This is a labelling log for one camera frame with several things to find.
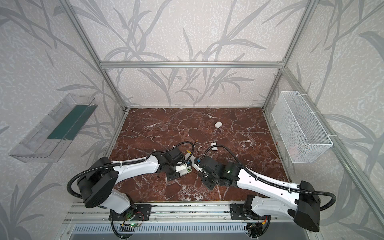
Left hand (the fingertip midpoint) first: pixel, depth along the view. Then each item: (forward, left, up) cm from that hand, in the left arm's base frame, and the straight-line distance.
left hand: (178, 168), depth 88 cm
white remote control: (+2, -6, +13) cm, 15 cm away
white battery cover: (+34, -26, -1) cm, 42 cm away
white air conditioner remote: (-2, -4, +1) cm, 5 cm away
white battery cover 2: (+15, -22, -4) cm, 27 cm away
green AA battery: (-1, -6, +1) cm, 6 cm away
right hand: (-6, -15, +10) cm, 19 cm away
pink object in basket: (+1, -59, +21) cm, 62 cm away
